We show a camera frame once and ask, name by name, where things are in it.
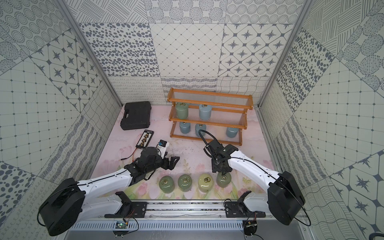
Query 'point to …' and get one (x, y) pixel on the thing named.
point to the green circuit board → (120, 224)
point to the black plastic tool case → (137, 115)
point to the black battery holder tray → (144, 139)
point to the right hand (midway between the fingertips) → (220, 170)
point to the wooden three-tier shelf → (216, 116)
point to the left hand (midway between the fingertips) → (176, 157)
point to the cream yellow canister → (205, 182)
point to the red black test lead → (132, 154)
